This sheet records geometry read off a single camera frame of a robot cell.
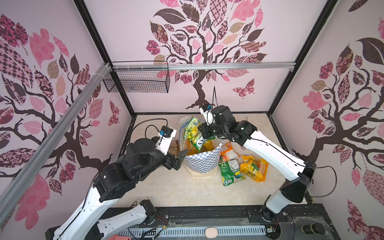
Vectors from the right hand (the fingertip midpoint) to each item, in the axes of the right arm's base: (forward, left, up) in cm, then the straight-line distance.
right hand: (198, 125), depth 71 cm
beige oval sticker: (-41, -5, -31) cm, 51 cm away
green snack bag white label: (-13, -18, -28) cm, 36 cm away
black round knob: (-40, -49, -22) cm, 68 cm away
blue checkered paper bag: (-14, -1, -13) cm, 20 cm away
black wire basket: (+40, +32, +3) cm, 52 cm away
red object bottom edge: (-42, +39, -32) cm, 66 cm away
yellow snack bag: (-12, -31, -24) cm, 41 cm away
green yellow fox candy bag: (-3, +3, -2) cm, 5 cm away
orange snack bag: (-1, -19, -28) cm, 33 cm away
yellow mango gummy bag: (+5, -7, -26) cm, 28 cm away
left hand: (-16, +9, +5) cm, 19 cm away
